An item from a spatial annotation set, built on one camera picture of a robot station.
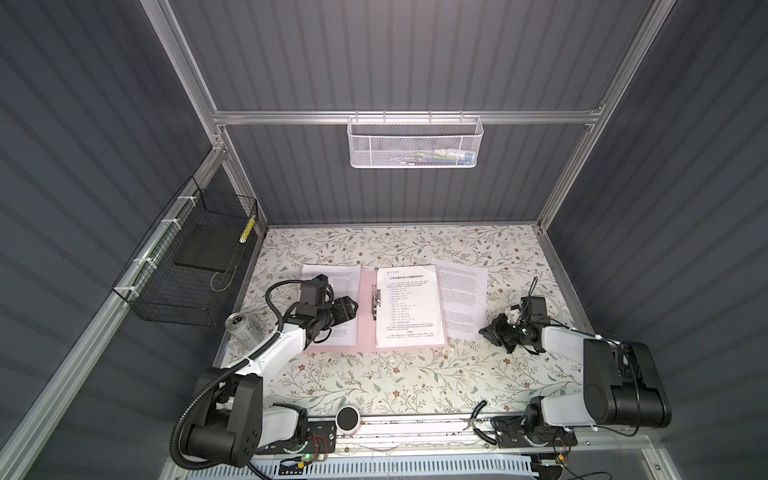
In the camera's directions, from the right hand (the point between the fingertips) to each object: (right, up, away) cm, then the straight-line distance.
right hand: (484, 331), depth 91 cm
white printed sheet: (-4, +9, +9) cm, 14 cm away
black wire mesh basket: (-80, +20, -19) cm, 85 cm away
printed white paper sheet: (-45, +14, +11) cm, 48 cm away
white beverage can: (-70, +3, -12) cm, 71 cm away
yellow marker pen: (-69, +28, -11) cm, 76 cm away
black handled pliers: (-7, -21, -17) cm, 28 cm away
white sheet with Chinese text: (-23, +5, +3) cm, 24 cm away
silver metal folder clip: (-34, +8, +6) cm, 35 cm away
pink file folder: (-37, +1, +1) cm, 37 cm away
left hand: (-41, +8, -3) cm, 42 cm away
